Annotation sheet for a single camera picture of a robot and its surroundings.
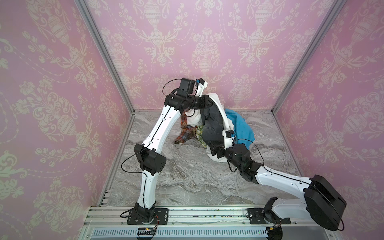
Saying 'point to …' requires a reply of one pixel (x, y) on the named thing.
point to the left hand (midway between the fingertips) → (213, 103)
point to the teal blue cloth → (243, 132)
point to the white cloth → (194, 118)
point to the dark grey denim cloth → (212, 128)
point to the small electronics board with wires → (146, 233)
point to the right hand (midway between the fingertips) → (215, 139)
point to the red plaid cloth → (187, 131)
